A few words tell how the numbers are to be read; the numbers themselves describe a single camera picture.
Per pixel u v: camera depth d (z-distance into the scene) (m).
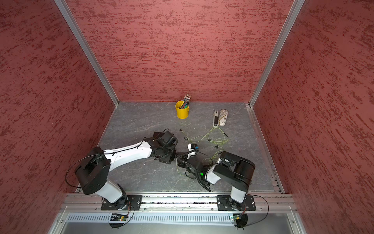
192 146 0.81
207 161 0.92
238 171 0.48
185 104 1.03
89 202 0.76
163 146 0.68
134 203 0.74
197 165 0.66
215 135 1.01
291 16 0.74
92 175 0.44
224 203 0.74
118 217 0.72
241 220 0.70
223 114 1.10
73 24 0.77
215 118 1.06
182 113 1.09
